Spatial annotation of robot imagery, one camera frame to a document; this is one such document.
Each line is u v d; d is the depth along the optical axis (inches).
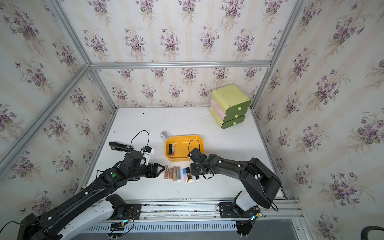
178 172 33.6
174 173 33.2
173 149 37.4
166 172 33.8
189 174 33.1
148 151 27.9
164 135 39.9
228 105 35.8
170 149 37.5
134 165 23.6
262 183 17.4
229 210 28.8
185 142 38.8
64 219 16.9
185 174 33.2
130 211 28.6
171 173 33.4
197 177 33.0
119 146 36.9
